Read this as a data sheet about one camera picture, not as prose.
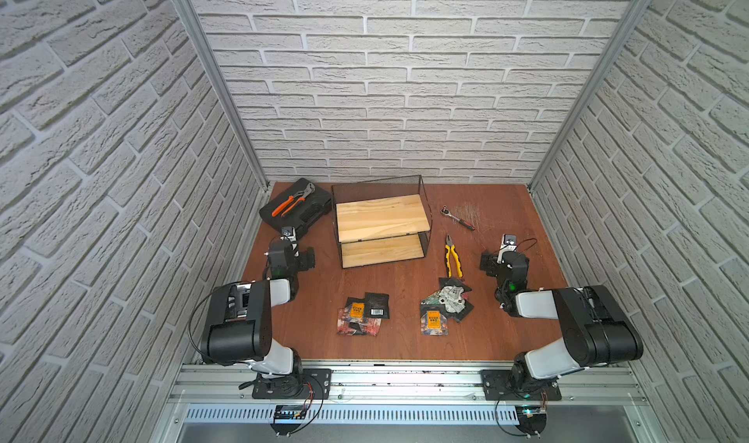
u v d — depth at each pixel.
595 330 0.45
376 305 0.85
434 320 0.84
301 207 1.06
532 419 0.71
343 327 0.83
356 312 0.85
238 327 0.45
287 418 0.71
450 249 1.00
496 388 0.73
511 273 0.71
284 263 0.72
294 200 1.05
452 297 0.86
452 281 0.92
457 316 0.85
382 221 0.89
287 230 0.82
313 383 0.75
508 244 0.80
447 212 1.10
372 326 0.83
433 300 0.88
